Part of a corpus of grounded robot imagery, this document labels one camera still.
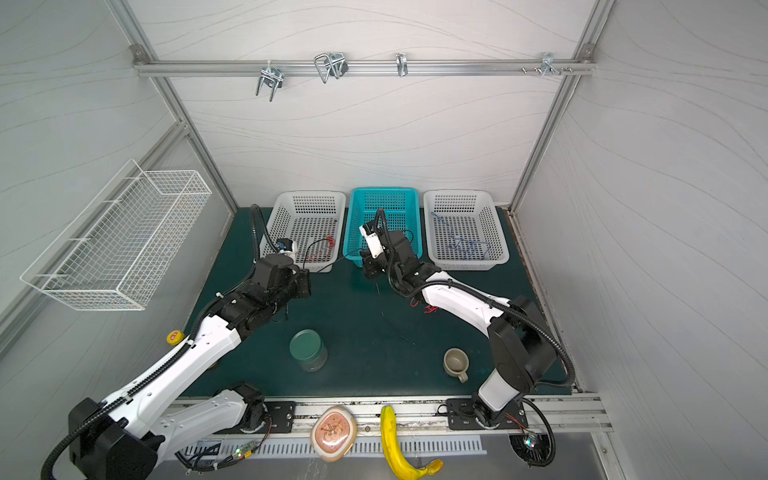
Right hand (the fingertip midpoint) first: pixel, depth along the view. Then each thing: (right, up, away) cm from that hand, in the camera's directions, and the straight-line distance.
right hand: (368, 242), depth 84 cm
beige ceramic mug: (+25, -33, -2) cm, 42 cm away
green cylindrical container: (-15, -27, -9) cm, 32 cm away
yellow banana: (+8, -48, -20) cm, 53 cm away
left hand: (-16, -7, -4) cm, 18 cm away
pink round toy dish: (-7, -44, -15) cm, 47 cm away
